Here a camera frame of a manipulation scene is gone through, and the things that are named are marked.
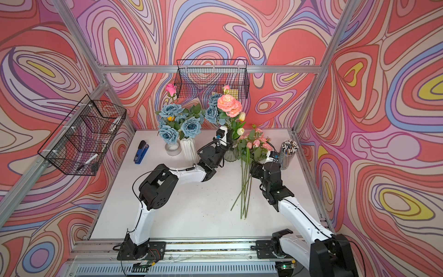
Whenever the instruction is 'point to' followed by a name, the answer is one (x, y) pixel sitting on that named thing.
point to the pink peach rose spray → (252, 148)
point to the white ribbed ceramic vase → (189, 153)
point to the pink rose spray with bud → (252, 148)
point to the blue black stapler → (141, 152)
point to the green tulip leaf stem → (248, 155)
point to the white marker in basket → (89, 160)
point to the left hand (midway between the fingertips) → (234, 129)
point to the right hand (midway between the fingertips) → (257, 166)
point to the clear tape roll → (173, 149)
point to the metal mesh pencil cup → (289, 148)
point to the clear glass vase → (232, 154)
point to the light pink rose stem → (242, 146)
